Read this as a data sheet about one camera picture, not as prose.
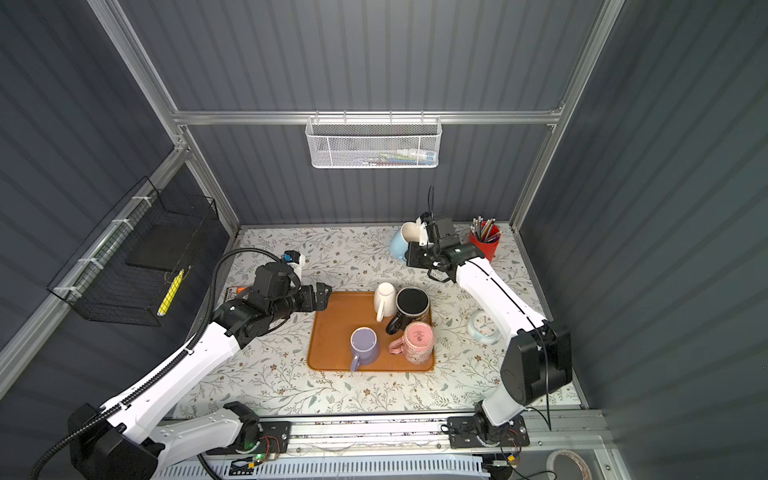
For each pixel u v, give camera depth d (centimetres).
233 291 99
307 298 68
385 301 89
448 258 59
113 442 37
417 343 78
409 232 85
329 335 92
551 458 70
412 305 85
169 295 68
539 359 43
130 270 72
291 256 68
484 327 90
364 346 80
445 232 63
